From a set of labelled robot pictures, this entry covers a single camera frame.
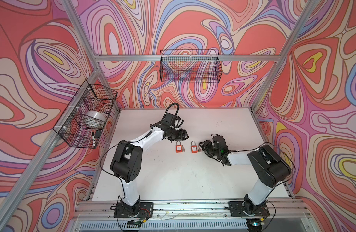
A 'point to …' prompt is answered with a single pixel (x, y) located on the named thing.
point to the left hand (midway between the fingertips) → (186, 135)
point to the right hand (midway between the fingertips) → (200, 147)
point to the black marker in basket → (93, 139)
